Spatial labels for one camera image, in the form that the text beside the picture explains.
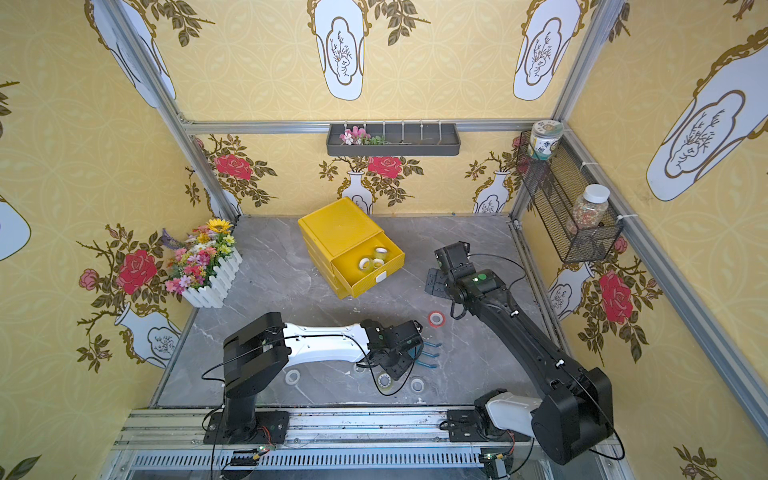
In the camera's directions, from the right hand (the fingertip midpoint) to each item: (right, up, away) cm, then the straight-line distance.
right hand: (452, 281), depth 83 cm
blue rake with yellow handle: (-11, -14, -15) cm, 23 cm away
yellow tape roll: (-25, +5, +3) cm, 25 cm away
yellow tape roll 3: (-20, +8, +5) cm, 22 cm away
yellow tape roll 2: (-21, +5, +4) cm, 22 cm away
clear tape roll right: (-10, -28, -3) cm, 29 cm away
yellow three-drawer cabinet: (-29, +9, 0) cm, 30 cm away
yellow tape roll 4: (-19, -27, -3) cm, 33 cm away
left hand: (-17, -22, +4) cm, 28 cm away
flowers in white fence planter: (-72, +5, +5) cm, 72 cm away
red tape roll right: (-3, -13, +10) cm, 16 cm away
